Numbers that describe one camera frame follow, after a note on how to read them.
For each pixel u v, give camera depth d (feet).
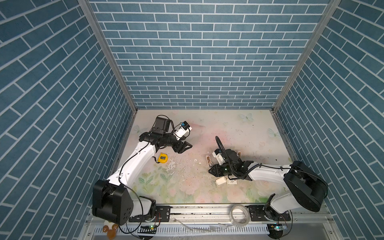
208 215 2.46
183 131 2.27
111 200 1.30
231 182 2.71
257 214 2.40
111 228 2.23
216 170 2.47
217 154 2.63
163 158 2.99
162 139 1.94
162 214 2.42
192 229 2.31
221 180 2.77
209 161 2.92
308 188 1.44
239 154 2.97
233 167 2.23
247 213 2.37
